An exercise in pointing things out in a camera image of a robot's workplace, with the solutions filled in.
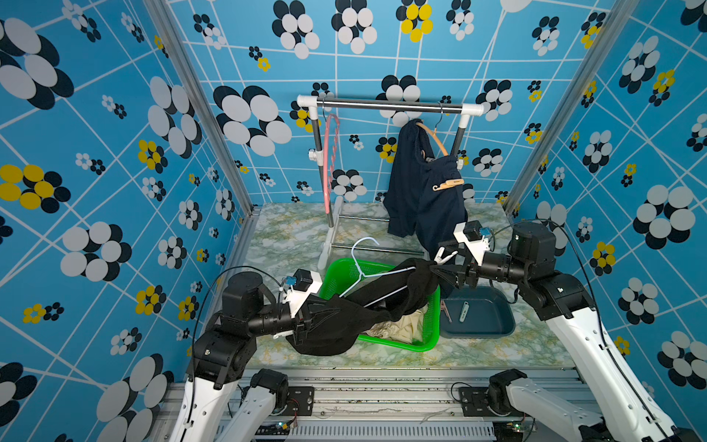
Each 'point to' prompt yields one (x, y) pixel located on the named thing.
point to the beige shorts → (408, 328)
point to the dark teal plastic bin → (477, 312)
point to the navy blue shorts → (413, 206)
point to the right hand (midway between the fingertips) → (442, 252)
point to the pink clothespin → (444, 306)
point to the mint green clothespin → (464, 311)
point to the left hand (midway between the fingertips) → (339, 304)
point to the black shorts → (402, 291)
